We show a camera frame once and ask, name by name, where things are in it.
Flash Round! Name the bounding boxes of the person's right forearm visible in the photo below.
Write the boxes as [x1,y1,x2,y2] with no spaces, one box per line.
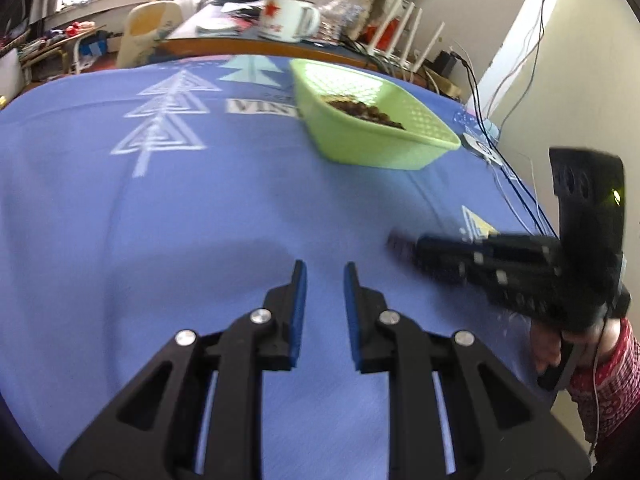
[569,317,640,461]

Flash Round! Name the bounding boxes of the black cables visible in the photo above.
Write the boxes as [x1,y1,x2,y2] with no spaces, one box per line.
[449,50,557,237]

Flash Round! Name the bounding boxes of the person's right hand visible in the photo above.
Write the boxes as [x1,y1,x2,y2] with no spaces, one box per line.
[530,317,622,375]

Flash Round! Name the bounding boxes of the clear plastic bag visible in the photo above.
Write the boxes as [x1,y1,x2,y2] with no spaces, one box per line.
[317,0,367,41]

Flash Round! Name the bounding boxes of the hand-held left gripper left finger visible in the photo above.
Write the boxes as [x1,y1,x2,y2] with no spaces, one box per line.
[59,259,308,480]

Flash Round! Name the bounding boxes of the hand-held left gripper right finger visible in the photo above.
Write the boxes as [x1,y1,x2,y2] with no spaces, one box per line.
[343,261,592,480]

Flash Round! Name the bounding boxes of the white router with antennas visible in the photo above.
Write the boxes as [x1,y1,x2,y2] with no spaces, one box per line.
[367,2,446,79]

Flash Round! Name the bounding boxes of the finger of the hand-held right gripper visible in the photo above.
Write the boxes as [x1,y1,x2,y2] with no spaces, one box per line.
[416,232,564,274]
[440,260,569,323]

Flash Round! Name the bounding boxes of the white enamel mug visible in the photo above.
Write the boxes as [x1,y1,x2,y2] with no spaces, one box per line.
[258,0,321,43]

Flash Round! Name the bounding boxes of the wooden desk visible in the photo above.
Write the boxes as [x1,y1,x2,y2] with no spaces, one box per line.
[160,2,396,73]

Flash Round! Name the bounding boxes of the cream chair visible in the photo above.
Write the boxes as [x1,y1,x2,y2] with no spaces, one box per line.
[116,1,187,68]

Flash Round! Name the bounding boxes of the black power adapter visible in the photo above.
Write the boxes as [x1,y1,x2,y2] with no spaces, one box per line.
[433,50,459,77]

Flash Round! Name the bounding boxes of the small white device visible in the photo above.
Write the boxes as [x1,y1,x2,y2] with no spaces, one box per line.
[462,132,504,167]

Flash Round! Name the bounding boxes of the green plastic tray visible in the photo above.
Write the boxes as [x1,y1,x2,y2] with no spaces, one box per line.
[290,58,461,171]

